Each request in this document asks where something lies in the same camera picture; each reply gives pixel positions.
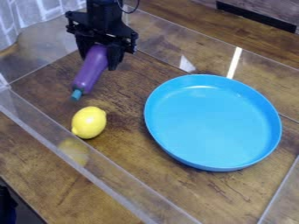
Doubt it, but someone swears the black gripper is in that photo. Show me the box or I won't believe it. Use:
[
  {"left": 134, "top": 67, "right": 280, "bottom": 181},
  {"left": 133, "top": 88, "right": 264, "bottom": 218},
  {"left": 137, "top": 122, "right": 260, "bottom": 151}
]
[{"left": 66, "top": 0, "right": 139, "bottom": 71}]

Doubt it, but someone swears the purple toy eggplant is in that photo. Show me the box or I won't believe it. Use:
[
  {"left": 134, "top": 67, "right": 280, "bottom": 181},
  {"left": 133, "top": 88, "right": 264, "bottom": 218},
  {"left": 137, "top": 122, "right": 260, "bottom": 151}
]
[{"left": 71, "top": 45, "right": 109, "bottom": 101}]

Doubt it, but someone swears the blue round plastic tray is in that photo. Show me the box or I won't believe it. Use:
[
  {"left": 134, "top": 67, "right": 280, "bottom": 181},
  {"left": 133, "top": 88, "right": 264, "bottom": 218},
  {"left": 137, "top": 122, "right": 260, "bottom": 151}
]
[{"left": 145, "top": 74, "right": 284, "bottom": 172}]

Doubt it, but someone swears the white patterned curtain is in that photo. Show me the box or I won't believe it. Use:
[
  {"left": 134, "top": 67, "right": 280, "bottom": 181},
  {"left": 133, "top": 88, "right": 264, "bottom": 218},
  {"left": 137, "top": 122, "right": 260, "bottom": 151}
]
[{"left": 0, "top": 0, "right": 87, "bottom": 51}]

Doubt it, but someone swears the yellow toy lemon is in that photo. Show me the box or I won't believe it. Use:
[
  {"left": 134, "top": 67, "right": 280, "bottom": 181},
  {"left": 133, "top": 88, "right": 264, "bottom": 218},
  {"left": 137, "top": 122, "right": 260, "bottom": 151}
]
[{"left": 71, "top": 106, "right": 107, "bottom": 139}]

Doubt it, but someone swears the clear acrylic enclosure wall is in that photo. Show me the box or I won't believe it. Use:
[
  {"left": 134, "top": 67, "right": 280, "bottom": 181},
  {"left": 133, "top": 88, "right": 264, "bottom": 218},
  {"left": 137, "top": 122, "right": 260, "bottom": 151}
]
[{"left": 0, "top": 0, "right": 299, "bottom": 224}]

